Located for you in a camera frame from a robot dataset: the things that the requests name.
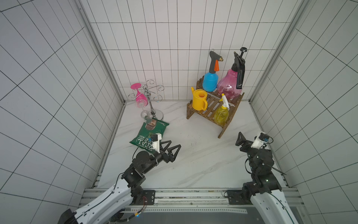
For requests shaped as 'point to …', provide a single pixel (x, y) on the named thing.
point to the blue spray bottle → (210, 80)
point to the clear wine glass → (145, 114)
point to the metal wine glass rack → (157, 114)
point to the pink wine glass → (141, 101)
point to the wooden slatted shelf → (213, 99)
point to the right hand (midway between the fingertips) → (242, 133)
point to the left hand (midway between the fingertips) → (174, 146)
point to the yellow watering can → (199, 100)
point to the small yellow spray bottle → (221, 115)
